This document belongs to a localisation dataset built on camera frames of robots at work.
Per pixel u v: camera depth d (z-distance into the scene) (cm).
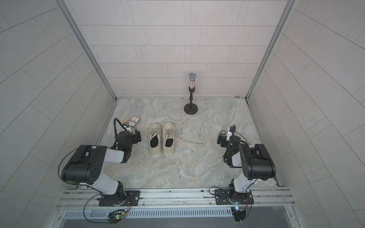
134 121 99
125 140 71
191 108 110
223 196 71
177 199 72
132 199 71
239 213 68
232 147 71
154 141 85
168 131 89
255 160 46
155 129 89
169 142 85
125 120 101
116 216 64
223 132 96
